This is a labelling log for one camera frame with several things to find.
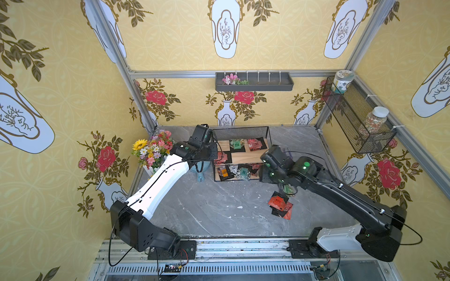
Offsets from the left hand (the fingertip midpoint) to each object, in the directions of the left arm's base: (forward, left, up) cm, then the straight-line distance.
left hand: (206, 149), depth 80 cm
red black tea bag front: (-3, -6, -6) cm, 9 cm away
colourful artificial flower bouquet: (+4, +28, -7) cm, 29 cm away
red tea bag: (-18, -34, -21) cm, 43 cm away
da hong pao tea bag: (-21, -38, -21) cm, 48 cm away
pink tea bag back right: (+7, -23, -6) cm, 25 cm away
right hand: (-11, -25, -1) cm, 28 cm away
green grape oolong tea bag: (+8, -15, -6) cm, 18 cm away
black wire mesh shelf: (+5, -16, -7) cm, 18 cm away
